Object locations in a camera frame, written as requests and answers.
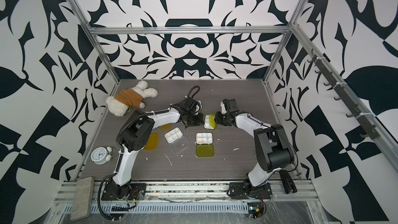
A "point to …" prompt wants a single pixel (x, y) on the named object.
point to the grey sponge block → (82, 202)
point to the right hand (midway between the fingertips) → (215, 116)
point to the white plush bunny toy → (118, 105)
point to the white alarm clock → (100, 155)
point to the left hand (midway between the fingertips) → (205, 120)
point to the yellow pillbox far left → (166, 126)
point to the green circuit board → (255, 209)
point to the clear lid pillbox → (177, 141)
